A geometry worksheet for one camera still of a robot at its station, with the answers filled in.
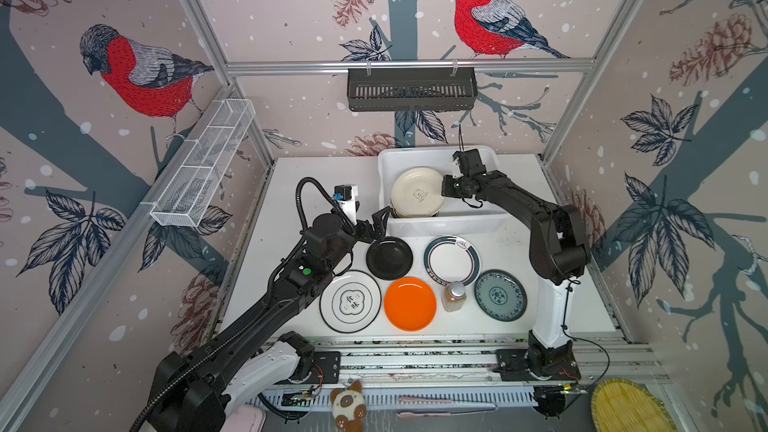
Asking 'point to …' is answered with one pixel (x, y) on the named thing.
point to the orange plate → (410, 304)
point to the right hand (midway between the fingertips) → (442, 189)
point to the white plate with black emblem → (350, 301)
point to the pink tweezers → (405, 414)
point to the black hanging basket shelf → (412, 89)
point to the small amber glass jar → (454, 296)
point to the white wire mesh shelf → (182, 202)
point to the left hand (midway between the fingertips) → (373, 205)
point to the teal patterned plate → (501, 295)
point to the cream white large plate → (417, 193)
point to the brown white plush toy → (348, 407)
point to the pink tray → (247, 418)
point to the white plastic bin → (478, 215)
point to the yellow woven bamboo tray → (623, 405)
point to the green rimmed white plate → (449, 258)
